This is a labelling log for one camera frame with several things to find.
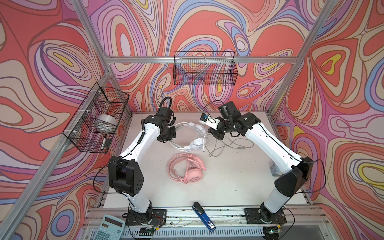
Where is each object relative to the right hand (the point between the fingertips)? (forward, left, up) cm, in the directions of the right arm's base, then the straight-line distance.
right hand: (212, 132), depth 78 cm
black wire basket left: (0, +62, +6) cm, 62 cm away
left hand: (+3, +22, -7) cm, 23 cm away
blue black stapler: (-33, +8, -20) cm, 40 cm away
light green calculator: (-39, +50, -21) cm, 67 cm away
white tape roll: (0, +52, +10) cm, 53 cm away
